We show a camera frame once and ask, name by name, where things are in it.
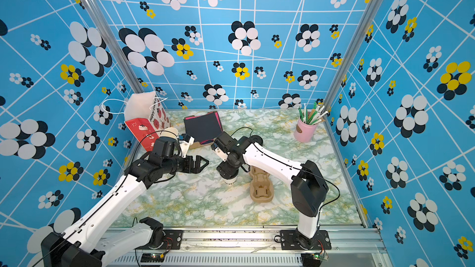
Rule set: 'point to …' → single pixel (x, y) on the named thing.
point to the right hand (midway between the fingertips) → (231, 165)
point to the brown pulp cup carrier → (261, 190)
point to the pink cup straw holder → (303, 132)
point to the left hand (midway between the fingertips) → (203, 159)
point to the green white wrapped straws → (314, 116)
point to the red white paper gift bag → (146, 115)
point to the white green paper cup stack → (167, 134)
